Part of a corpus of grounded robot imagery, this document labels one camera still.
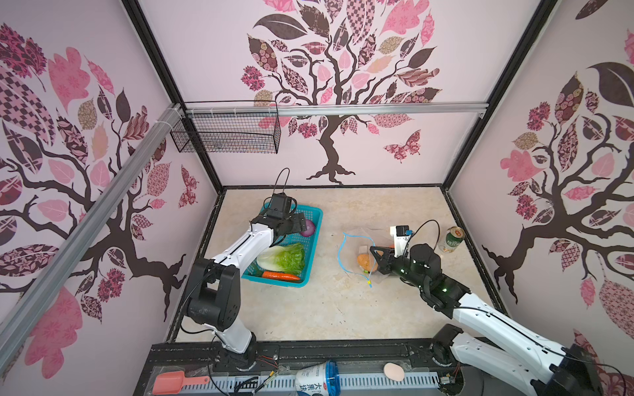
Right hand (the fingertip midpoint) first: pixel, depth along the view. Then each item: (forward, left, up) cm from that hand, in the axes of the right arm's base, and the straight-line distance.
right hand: (372, 246), depth 76 cm
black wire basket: (+47, +52, +14) cm, 71 cm away
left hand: (+14, +26, -8) cm, 31 cm away
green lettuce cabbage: (+2, +27, -10) cm, 29 cm away
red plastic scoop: (-33, +59, -18) cm, 71 cm away
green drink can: (+9, -33, -11) cm, 36 cm away
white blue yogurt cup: (-34, +17, -12) cm, 40 cm away
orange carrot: (-2, +32, -17) cm, 36 cm away
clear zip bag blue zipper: (+5, +3, -16) cm, 17 cm away
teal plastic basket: (+9, +21, -13) cm, 27 cm away
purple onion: (+17, +21, -14) cm, 30 cm away
